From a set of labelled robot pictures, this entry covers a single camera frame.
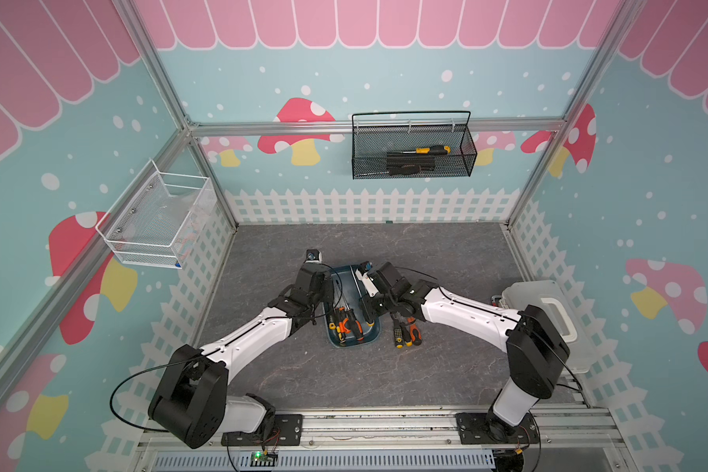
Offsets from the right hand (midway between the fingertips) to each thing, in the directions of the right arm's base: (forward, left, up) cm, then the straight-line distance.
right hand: (362, 304), depth 85 cm
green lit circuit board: (-36, +26, -14) cm, 46 cm away
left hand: (+7, +11, +1) cm, 13 cm away
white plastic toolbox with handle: (+1, -55, -1) cm, 55 cm away
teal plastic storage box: (+7, +5, -6) cm, 11 cm away
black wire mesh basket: (+45, -17, +24) cm, 54 cm away
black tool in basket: (+33, -15, +24) cm, 44 cm away
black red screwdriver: (-4, -16, -9) cm, 19 cm away
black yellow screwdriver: (-5, -11, -10) cm, 16 cm away
